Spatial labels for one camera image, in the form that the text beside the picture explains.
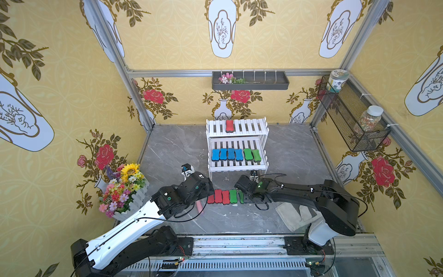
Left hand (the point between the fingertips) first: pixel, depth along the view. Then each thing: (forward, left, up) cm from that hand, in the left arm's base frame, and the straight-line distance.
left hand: (199, 184), depth 76 cm
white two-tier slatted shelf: (+19, -22, +11) cm, 32 cm away
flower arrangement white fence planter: (-2, +32, 0) cm, 33 cm away
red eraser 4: (-1, -12, -14) cm, 19 cm away
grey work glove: (-11, -43, -15) cm, 46 cm away
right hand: (+1, -24, -15) cm, 28 cm away
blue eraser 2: (+16, -11, -2) cm, 20 cm away
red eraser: (+24, -14, +12) cm, 30 cm away
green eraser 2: (+16, -28, -2) cm, 32 cm away
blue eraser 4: (+17, -19, -2) cm, 25 cm away
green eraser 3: (+1, -16, -14) cm, 21 cm away
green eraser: (+17, -24, -1) cm, 29 cm away
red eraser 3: (+1, -8, -15) cm, 17 cm away
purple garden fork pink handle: (-5, +1, -14) cm, 15 cm away
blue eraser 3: (+17, -15, -1) cm, 23 cm away
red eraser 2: (-1, -4, -15) cm, 15 cm away
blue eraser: (+18, -7, -3) cm, 20 cm away
